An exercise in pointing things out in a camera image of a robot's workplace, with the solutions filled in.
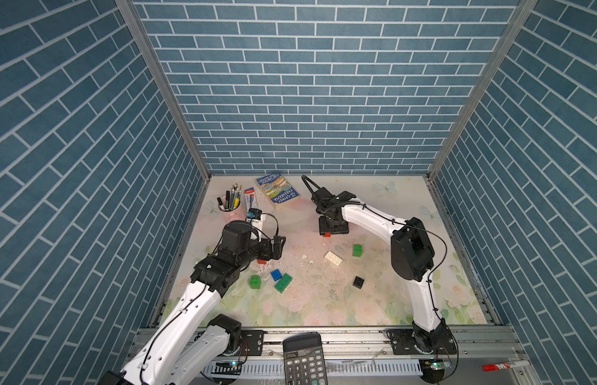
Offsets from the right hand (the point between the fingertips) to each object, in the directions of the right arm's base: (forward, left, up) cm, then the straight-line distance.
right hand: (329, 232), depth 95 cm
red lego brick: (-5, +1, +6) cm, 8 cm away
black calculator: (-43, +6, -3) cm, 44 cm away
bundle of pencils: (+7, +37, +13) cm, 40 cm away
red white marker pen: (-39, -53, -4) cm, 66 cm away
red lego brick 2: (-13, +25, -4) cm, 29 cm away
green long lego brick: (-21, +16, -3) cm, 26 cm away
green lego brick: (-6, -11, -1) cm, 13 cm away
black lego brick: (-18, -11, -3) cm, 22 cm away
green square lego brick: (-21, +26, -2) cm, 33 cm away
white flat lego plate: (-10, -2, -3) cm, 10 cm away
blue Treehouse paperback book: (+22, +25, -1) cm, 34 cm away
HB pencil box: (+16, +37, -2) cm, 40 cm away
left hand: (-13, +17, +16) cm, 27 cm away
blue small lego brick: (-18, +19, -3) cm, 26 cm away
